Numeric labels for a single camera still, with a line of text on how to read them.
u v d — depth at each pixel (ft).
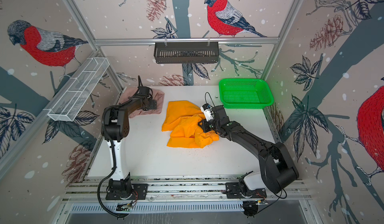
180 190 2.49
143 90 2.87
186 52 3.49
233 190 2.39
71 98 2.43
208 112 2.55
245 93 3.86
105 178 2.13
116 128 1.92
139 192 2.40
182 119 3.07
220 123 2.20
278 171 1.38
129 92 3.74
